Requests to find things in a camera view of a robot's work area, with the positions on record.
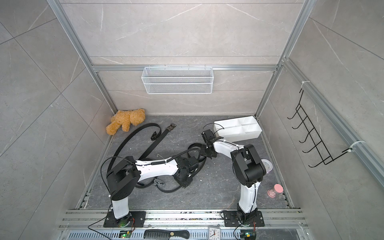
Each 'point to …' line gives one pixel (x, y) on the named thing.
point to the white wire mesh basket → (177, 80)
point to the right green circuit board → (248, 234)
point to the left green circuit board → (124, 234)
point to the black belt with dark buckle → (157, 137)
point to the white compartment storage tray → (236, 129)
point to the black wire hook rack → (313, 137)
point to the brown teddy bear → (125, 118)
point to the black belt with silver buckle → (158, 183)
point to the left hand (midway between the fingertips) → (187, 181)
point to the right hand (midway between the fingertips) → (206, 153)
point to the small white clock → (214, 232)
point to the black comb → (165, 234)
